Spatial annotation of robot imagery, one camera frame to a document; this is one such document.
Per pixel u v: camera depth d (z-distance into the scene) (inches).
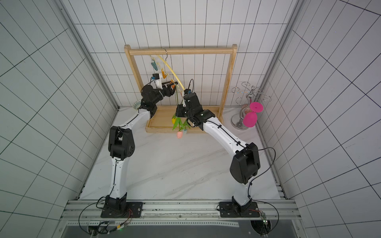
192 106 23.9
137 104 46.4
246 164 18.1
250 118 38.5
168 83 34.5
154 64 36.0
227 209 28.5
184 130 38.4
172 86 32.9
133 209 28.6
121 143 23.5
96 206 28.5
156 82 31.6
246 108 39.4
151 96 29.4
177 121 31.3
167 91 32.6
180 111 28.3
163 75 33.4
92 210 29.2
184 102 25.7
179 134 31.0
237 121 43.8
